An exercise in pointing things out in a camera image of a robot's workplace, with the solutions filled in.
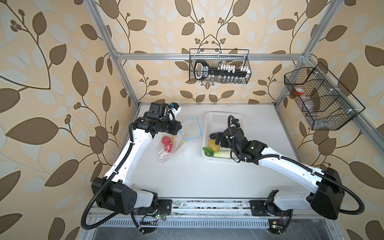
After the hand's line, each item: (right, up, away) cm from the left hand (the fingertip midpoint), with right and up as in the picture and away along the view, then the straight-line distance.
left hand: (181, 125), depth 76 cm
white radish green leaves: (+15, -17, +11) cm, 25 cm away
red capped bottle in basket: (+64, +18, +5) cm, 67 cm away
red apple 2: (-9, -15, +13) cm, 22 cm away
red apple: (-12, -10, +18) cm, 24 cm away
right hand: (+22, -7, +4) cm, 24 cm away
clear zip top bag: (+5, -3, +7) cm, 9 cm away
